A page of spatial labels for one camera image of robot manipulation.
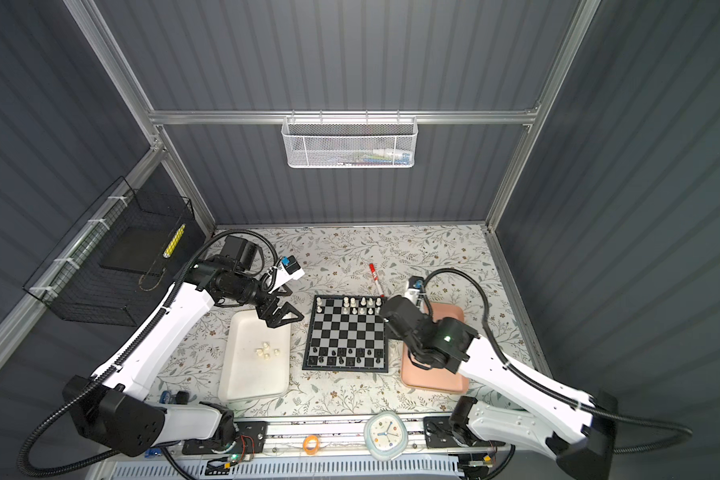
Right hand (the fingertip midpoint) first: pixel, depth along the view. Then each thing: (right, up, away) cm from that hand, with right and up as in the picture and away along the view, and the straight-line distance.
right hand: (398, 318), depth 74 cm
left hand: (-26, +4, +1) cm, 27 cm away
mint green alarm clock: (-3, -28, -3) cm, 28 cm away
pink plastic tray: (+12, -19, +8) cm, 24 cm away
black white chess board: (-14, -8, +15) cm, 22 cm away
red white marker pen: (-5, +8, +30) cm, 32 cm away
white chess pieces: (-38, -12, +12) cm, 42 cm away
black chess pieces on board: (-15, -14, +9) cm, 23 cm away
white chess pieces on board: (-12, 0, +20) cm, 24 cm away
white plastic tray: (-41, -14, +12) cm, 45 cm away
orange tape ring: (-20, -31, -2) cm, 37 cm away
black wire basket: (-71, +14, +1) cm, 72 cm away
